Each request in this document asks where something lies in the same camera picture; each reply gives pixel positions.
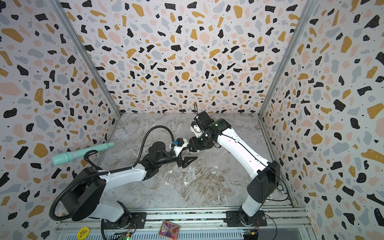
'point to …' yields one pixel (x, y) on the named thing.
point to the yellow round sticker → (83, 233)
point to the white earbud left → (170, 171)
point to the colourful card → (169, 230)
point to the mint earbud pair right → (214, 172)
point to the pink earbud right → (216, 166)
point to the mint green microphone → (59, 158)
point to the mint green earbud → (190, 168)
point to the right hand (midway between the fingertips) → (193, 145)
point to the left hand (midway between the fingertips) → (196, 150)
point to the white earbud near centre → (186, 183)
